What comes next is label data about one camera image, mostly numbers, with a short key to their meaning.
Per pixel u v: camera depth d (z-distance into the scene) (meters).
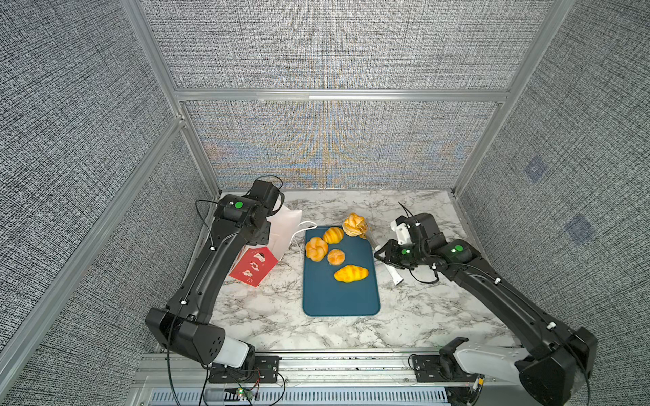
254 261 0.79
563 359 0.37
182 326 0.39
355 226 0.87
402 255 0.65
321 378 0.73
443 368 0.67
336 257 0.93
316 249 0.97
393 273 0.67
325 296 0.89
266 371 0.73
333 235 1.00
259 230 0.55
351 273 0.89
